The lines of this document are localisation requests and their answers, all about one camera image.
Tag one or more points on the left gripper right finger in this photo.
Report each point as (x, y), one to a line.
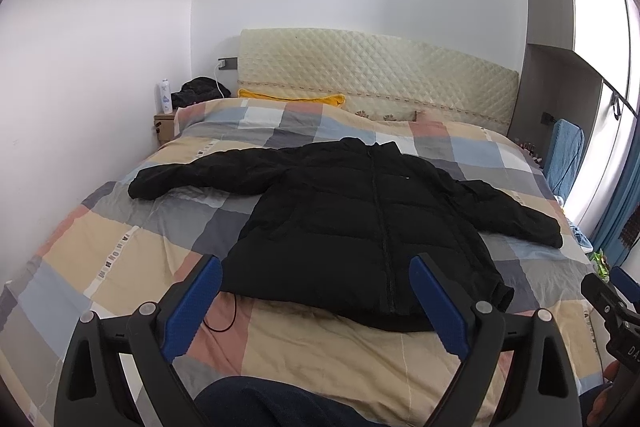
(540, 389)

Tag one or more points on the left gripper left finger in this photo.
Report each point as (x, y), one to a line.
(93, 389)

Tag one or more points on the white spray bottle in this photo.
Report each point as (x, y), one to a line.
(165, 97)

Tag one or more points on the green white package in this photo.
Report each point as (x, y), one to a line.
(600, 265)

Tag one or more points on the person's dark trouser leg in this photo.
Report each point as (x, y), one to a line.
(250, 401)

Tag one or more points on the yellow pillow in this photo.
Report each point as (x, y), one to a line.
(335, 100)

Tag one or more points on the black puffer jacket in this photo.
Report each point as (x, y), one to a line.
(336, 225)

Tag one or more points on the wooden nightstand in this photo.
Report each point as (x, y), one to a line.
(165, 126)

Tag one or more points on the person's right hand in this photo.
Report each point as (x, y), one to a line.
(593, 401)

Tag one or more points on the black clothes hanger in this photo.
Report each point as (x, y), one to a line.
(615, 106)

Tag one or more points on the cream quilted headboard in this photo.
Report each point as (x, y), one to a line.
(439, 82)

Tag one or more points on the blue cloth on shelf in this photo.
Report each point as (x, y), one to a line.
(582, 240)

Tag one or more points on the wall power socket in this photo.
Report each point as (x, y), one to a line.
(228, 63)

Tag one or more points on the grey tall wardrobe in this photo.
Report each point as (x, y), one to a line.
(577, 53)

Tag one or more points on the blue towel on chair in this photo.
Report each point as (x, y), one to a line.
(564, 157)

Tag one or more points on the blue curtain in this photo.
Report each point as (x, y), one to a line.
(608, 234)

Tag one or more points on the floral cream pillow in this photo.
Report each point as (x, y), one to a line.
(379, 109)

